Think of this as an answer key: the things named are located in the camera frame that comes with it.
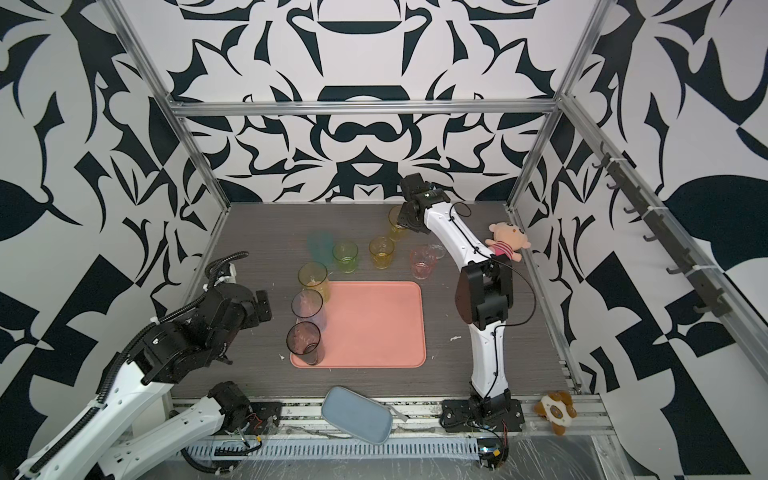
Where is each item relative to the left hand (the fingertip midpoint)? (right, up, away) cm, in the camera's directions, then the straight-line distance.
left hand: (248, 292), depth 69 cm
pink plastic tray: (+28, -14, +21) cm, 37 cm away
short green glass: (+18, +7, +33) cm, 38 cm away
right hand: (+39, +18, +24) cm, 49 cm away
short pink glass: (+44, +6, +32) cm, 55 cm away
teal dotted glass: (+10, +10, +30) cm, 33 cm away
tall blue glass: (+10, -6, +13) cm, 18 cm away
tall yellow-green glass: (+11, +1, +17) cm, 20 cm away
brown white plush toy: (+73, -29, +4) cm, 79 cm away
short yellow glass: (+30, +8, +29) cm, 43 cm away
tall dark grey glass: (+10, -15, +11) cm, 21 cm away
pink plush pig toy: (+72, +11, +32) cm, 80 cm away
